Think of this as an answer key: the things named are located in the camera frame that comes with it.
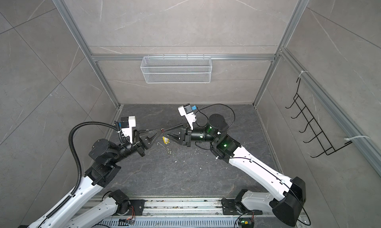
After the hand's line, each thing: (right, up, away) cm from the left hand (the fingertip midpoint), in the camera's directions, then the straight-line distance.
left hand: (160, 129), depth 54 cm
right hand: (+2, -2, 0) cm, 3 cm away
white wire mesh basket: (+1, +37, +47) cm, 60 cm away
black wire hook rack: (+68, -7, +8) cm, 69 cm away
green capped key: (-3, -18, +39) cm, 43 cm away
